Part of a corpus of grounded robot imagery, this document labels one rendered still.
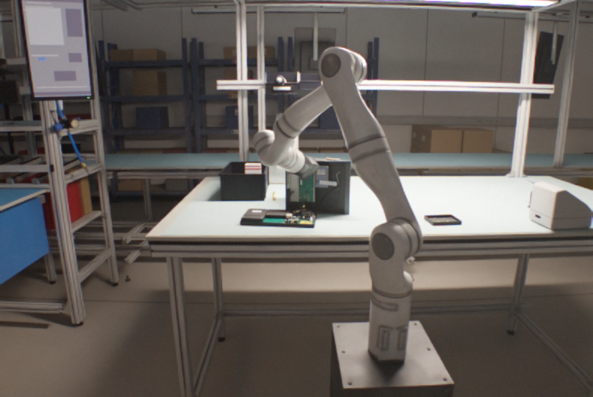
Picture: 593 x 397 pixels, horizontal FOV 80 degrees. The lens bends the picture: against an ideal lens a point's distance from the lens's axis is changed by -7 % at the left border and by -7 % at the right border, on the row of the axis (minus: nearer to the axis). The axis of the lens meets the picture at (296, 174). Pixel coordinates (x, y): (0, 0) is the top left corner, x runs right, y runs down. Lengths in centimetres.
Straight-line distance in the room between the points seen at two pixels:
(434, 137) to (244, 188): 346
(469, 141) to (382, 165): 415
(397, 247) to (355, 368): 30
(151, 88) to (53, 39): 324
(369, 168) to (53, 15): 173
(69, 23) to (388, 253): 182
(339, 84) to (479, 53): 530
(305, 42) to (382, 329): 260
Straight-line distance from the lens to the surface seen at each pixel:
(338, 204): 146
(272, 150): 102
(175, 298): 153
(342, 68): 88
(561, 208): 153
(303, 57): 318
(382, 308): 89
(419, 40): 579
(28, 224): 246
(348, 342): 101
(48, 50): 218
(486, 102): 616
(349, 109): 85
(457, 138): 489
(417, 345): 103
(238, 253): 128
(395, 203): 87
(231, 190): 163
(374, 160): 83
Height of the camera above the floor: 145
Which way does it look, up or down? 12 degrees down
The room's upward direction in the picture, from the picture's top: straight up
